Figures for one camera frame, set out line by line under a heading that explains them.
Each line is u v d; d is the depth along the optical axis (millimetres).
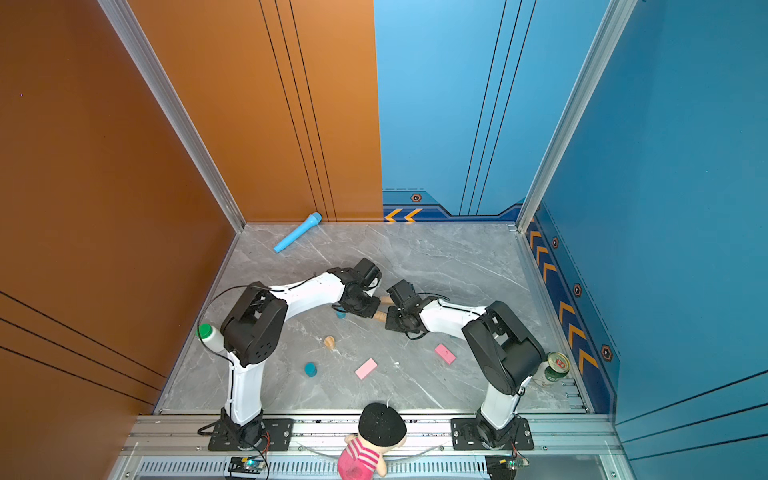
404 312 710
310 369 841
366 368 830
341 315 940
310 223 1190
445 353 853
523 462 685
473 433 727
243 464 710
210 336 814
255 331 523
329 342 867
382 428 669
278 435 736
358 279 769
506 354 471
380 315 851
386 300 864
